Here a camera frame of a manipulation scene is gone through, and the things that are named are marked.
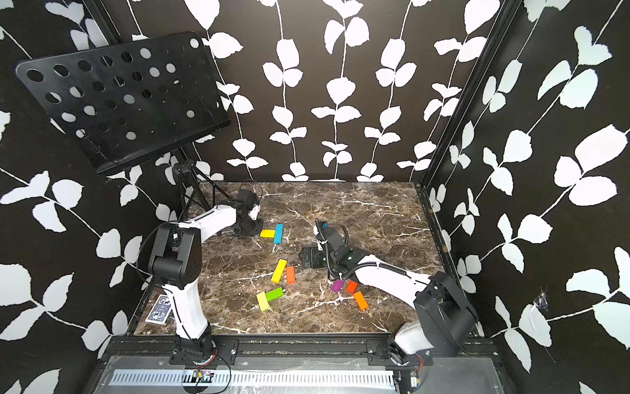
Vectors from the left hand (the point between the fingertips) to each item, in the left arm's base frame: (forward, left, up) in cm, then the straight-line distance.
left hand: (257, 227), depth 99 cm
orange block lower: (-30, -39, -3) cm, 50 cm away
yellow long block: (-18, -10, -3) cm, 21 cm away
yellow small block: (-1, -4, -4) cm, 5 cm away
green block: (-27, -8, -4) cm, 28 cm away
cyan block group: (-3, -8, -4) cm, 10 cm away
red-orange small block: (-19, -14, -4) cm, 24 cm away
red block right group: (-25, -37, -4) cm, 45 cm away
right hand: (-16, -21, +7) cm, 27 cm away
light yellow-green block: (-29, -5, -4) cm, 30 cm away
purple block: (-24, -31, -4) cm, 40 cm away
